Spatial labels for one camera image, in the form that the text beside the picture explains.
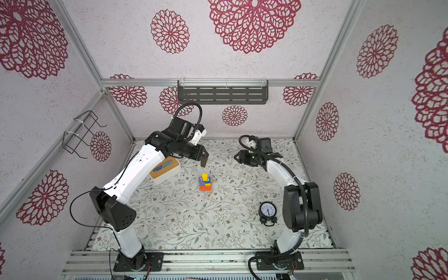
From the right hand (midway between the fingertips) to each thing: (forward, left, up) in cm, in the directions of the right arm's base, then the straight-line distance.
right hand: (239, 155), depth 90 cm
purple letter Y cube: (-11, +19, -8) cm, 24 cm away
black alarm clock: (-24, -14, -15) cm, 31 cm away
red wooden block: (-13, +17, -13) cm, 25 cm away
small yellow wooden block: (-10, +17, -6) cm, 21 cm away
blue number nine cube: (-11, +16, -8) cm, 21 cm away
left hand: (-9, +17, +9) cm, 21 cm away
